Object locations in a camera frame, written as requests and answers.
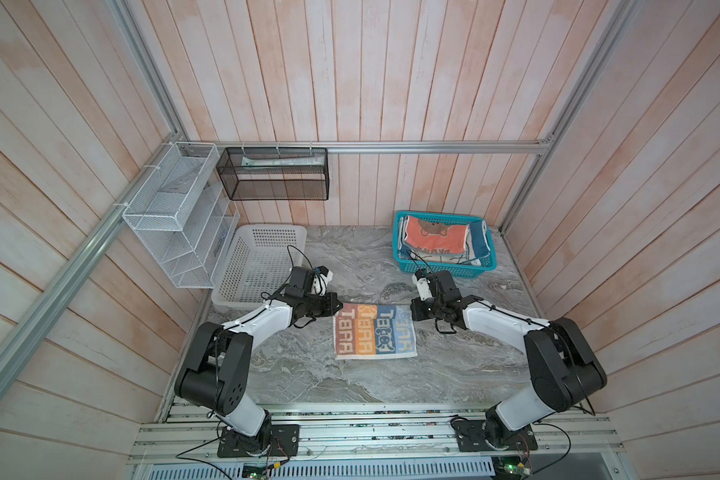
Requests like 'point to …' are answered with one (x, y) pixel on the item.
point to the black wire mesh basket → (275, 173)
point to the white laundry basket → (258, 263)
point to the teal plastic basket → (410, 264)
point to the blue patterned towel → (479, 236)
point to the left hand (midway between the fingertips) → (342, 309)
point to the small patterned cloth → (373, 331)
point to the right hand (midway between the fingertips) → (411, 304)
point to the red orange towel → (437, 237)
